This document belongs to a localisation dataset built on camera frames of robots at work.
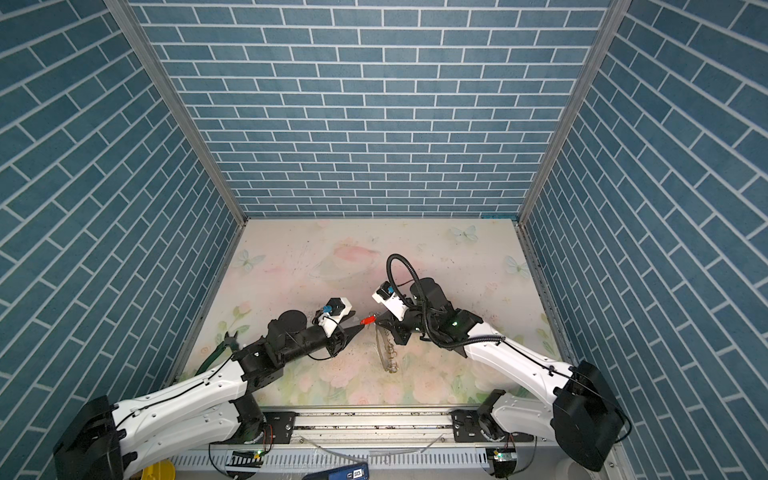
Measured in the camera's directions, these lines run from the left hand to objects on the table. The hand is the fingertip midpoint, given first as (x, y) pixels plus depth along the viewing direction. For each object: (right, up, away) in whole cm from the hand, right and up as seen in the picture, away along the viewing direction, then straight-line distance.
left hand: (364, 323), depth 74 cm
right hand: (+4, 0, +2) cm, 4 cm away
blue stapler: (-1, -31, -9) cm, 32 cm away
